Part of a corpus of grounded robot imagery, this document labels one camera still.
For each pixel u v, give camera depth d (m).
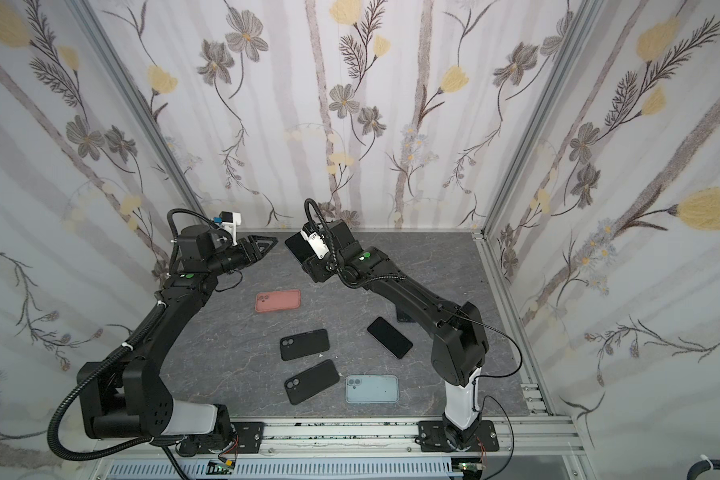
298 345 0.91
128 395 0.41
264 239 0.73
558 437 0.76
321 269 0.72
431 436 0.73
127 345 0.44
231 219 0.73
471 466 0.71
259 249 0.72
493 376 0.51
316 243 0.72
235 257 0.70
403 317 0.96
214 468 0.73
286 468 0.70
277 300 0.99
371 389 0.83
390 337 0.93
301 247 0.72
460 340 0.47
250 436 0.73
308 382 0.84
